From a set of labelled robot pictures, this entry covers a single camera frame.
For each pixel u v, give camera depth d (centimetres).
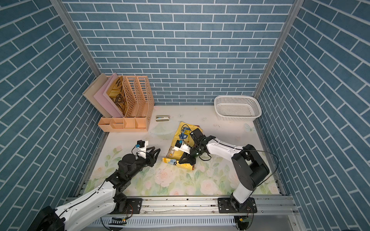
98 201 52
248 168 46
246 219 71
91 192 52
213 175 85
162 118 110
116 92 98
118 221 72
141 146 68
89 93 88
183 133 102
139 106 109
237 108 120
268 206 76
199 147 66
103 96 87
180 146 74
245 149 50
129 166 61
